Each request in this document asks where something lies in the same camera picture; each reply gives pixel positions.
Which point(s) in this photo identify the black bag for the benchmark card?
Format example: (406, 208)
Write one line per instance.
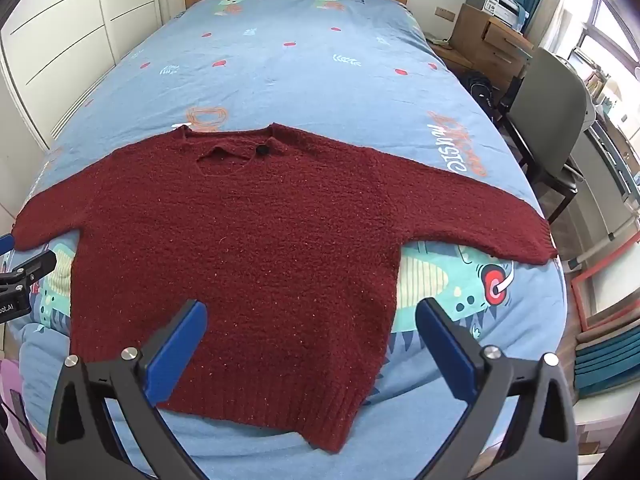
(480, 90)

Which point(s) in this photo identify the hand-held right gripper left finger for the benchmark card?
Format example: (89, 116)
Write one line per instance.
(177, 345)

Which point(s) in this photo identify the wall outlet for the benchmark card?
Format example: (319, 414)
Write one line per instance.
(444, 13)

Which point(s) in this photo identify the wooden cabinet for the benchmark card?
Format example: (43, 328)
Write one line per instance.
(495, 42)

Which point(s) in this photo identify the grey chair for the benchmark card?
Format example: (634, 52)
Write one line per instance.
(550, 105)

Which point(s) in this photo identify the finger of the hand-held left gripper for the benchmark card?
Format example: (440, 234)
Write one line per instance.
(5, 241)
(30, 266)

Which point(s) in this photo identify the white tube rail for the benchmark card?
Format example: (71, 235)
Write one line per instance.
(607, 247)

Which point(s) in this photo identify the red wooden frame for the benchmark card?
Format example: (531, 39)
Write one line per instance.
(580, 290)

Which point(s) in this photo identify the grey printer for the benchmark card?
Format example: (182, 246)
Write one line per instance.
(492, 2)

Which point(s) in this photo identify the dark red knitted sweater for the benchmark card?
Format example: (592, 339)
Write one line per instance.
(240, 250)

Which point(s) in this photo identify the white wardrobe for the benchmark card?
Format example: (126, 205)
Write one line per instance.
(75, 35)

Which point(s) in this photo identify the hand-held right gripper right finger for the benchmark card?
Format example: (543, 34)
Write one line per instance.
(445, 345)

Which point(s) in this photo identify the teal striped cushion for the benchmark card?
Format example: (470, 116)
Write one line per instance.
(607, 362)

